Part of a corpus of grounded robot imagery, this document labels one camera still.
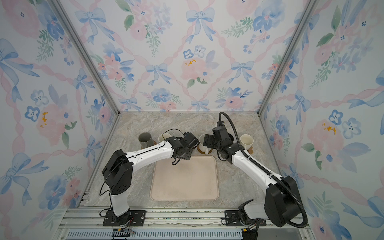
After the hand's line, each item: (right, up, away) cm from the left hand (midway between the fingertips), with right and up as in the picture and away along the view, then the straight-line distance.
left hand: (186, 152), depth 88 cm
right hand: (+14, +9, -2) cm, 17 cm away
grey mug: (-25, +7, +2) cm, 26 cm away
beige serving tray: (+5, -15, -1) cm, 16 cm away
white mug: (+11, +2, +3) cm, 11 cm away
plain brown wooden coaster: (+9, -1, +7) cm, 12 cm away
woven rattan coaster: (-22, +4, +15) cm, 27 cm away
